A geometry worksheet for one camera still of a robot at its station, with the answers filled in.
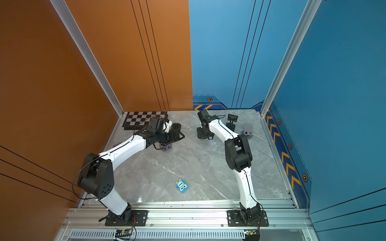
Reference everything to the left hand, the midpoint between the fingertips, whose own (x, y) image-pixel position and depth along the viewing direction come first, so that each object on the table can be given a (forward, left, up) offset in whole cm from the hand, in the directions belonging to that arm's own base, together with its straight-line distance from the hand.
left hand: (180, 136), depth 88 cm
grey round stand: (+12, -45, -10) cm, 48 cm away
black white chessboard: (+22, +36, -12) cm, 44 cm away
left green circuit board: (-46, +25, -17) cm, 55 cm away
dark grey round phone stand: (+1, -14, +2) cm, 14 cm away
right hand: (+9, -14, -10) cm, 20 cm away
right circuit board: (-46, -37, -16) cm, 61 cm away
